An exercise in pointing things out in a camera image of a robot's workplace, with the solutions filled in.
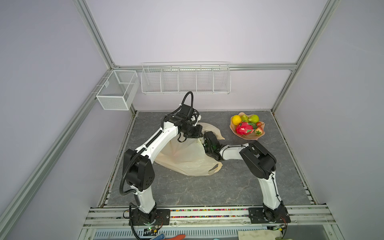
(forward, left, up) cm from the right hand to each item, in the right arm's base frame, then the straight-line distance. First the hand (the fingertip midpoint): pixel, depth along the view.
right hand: (184, 150), depth 90 cm
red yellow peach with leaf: (+15, -49, -1) cm, 51 cm away
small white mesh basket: (+38, +47, +16) cm, 62 cm away
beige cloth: (-41, -38, -7) cm, 56 cm away
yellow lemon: (+24, -35, +1) cm, 43 cm away
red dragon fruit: (+16, -39, +1) cm, 42 cm away
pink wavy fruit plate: (+14, -47, -6) cm, 49 cm away
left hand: (+2, -11, +12) cm, 16 cm away
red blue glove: (-42, +8, -8) cm, 43 cm away
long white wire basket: (+42, -9, +23) cm, 49 cm away
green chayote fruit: (+25, -48, 0) cm, 54 cm away
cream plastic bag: (-7, -5, +4) cm, 10 cm away
